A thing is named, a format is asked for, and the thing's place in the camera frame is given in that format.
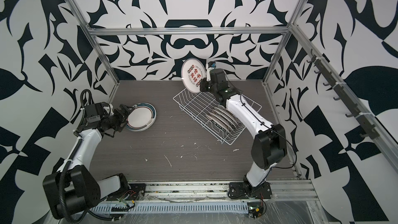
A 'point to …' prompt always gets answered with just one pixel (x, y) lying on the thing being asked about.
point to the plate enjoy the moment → (142, 117)
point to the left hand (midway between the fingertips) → (130, 111)
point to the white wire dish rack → (198, 105)
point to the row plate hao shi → (215, 118)
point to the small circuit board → (254, 209)
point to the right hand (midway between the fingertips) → (201, 77)
